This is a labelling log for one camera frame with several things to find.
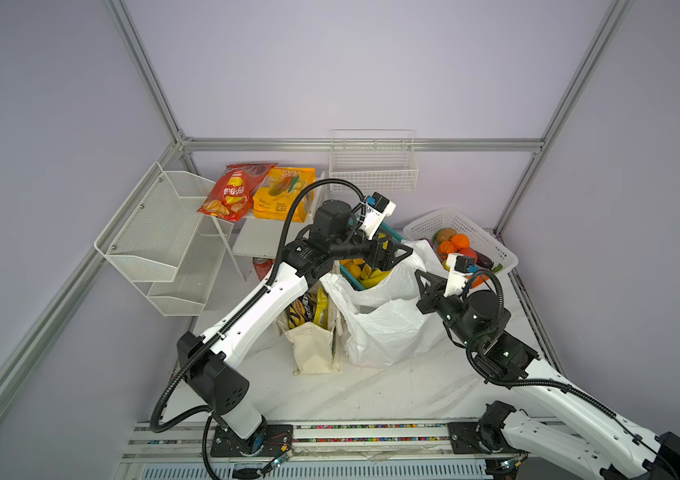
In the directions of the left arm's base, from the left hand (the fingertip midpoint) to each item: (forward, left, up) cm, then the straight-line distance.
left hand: (399, 244), depth 67 cm
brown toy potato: (+36, -27, -32) cm, 55 cm away
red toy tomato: (+27, -32, -32) cm, 53 cm away
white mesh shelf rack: (+11, +64, -15) cm, 66 cm away
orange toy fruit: (+29, -30, -29) cm, 50 cm away
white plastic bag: (-12, +3, -14) cm, 19 cm away
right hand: (-4, -4, -5) cm, 7 cm away
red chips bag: (+19, +44, -2) cm, 48 cm away
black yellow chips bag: (-5, +25, -22) cm, 33 cm away
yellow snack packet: (-4, +19, -22) cm, 29 cm away
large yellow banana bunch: (+13, +5, -29) cm, 32 cm away
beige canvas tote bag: (-13, +20, -28) cm, 37 cm away
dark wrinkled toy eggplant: (+23, -38, -33) cm, 56 cm away
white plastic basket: (+30, -37, -28) cm, 55 cm away
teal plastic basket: (+12, +12, -28) cm, 32 cm away
